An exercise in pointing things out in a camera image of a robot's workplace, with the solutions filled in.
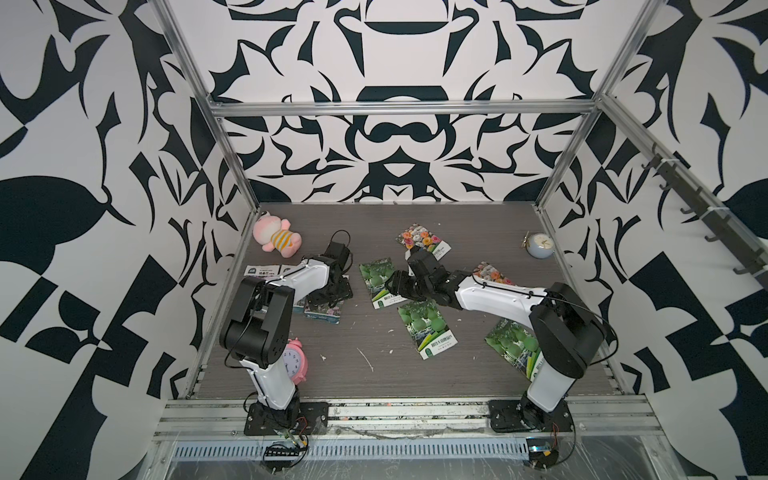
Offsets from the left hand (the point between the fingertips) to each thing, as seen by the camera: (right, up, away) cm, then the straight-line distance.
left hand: (332, 293), depth 95 cm
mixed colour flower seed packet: (+28, +18, +16) cm, 37 cm away
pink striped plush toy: (-21, +19, +7) cm, 29 cm away
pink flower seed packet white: (0, -6, -4) cm, 7 cm away
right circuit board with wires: (+54, -33, -24) cm, 68 cm away
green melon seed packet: (+13, +5, +5) cm, 15 cm away
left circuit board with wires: (-8, -34, -24) cm, 42 cm away
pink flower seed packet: (-9, -4, -3) cm, 11 cm away
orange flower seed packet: (+51, +6, +6) cm, 52 cm away
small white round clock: (+69, +15, +8) cm, 71 cm away
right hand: (+18, +5, -7) cm, 20 cm away
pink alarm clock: (-7, -16, -14) cm, 22 cm away
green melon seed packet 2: (+29, -9, -6) cm, 31 cm away
